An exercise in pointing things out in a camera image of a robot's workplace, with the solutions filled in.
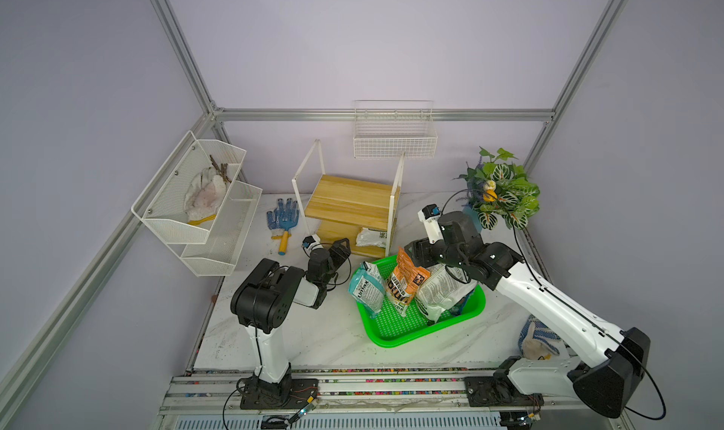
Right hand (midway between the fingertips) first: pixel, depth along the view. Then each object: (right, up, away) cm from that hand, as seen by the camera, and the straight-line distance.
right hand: (417, 248), depth 77 cm
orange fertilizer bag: (-3, -11, +6) cm, 13 cm away
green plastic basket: (-7, -25, +9) cm, 28 cm away
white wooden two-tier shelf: (-17, +10, +12) cm, 22 cm away
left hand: (-21, 0, +20) cm, 29 cm away
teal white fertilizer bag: (-14, -11, +1) cm, 18 cm away
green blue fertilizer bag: (+14, -20, +9) cm, 26 cm away
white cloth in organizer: (-60, +15, +1) cm, 62 cm away
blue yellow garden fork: (-46, +8, +35) cm, 58 cm away
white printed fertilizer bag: (+7, -10, -1) cm, 13 cm away
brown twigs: (-60, +23, +10) cm, 65 cm away
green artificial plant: (+22, +17, 0) cm, 28 cm away
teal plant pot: (+16, +10, +2) cm, 19 cm away
